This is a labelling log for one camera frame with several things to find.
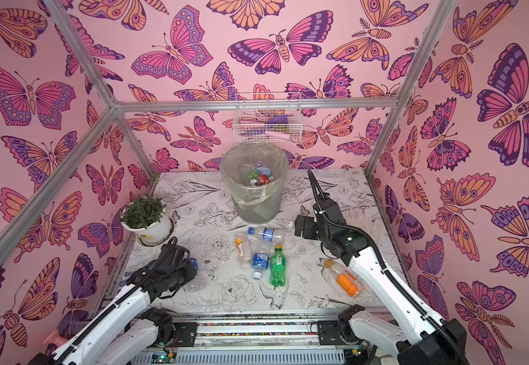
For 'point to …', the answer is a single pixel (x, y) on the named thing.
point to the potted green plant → (145, 217)
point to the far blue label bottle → (265, 235)
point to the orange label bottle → (349, 282)
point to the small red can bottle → (264, 180)
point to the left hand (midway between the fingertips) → (197, 267)
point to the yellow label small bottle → (242, 251)
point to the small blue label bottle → (198, 284)
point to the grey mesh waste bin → (255, 204)
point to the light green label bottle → (248, 176)
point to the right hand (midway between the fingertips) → (308, 221)
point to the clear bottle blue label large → (263, 169)
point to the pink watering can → (56, 339)
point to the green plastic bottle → (277, 267)
